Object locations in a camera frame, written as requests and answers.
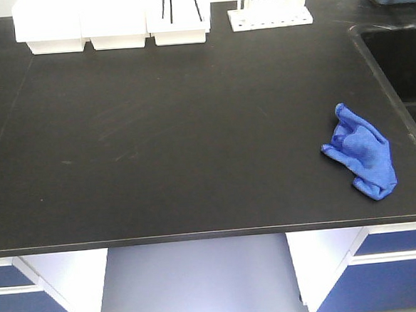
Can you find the blue cloth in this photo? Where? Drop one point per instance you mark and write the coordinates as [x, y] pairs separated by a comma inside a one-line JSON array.
[[366, 152]]

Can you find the black sink basin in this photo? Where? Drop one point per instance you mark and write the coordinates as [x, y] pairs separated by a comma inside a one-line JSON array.
[[401, 64]]

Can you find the white test tube rack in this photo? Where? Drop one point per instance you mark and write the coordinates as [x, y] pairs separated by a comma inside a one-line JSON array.
[[269, 17]]

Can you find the white plastic box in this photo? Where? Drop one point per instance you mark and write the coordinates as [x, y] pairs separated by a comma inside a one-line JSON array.
[[181, 33], [46, 21], [114, 16]]

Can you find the bench with blue cabinet doors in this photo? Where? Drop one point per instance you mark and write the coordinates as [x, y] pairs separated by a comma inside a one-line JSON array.
[[26, 311]]

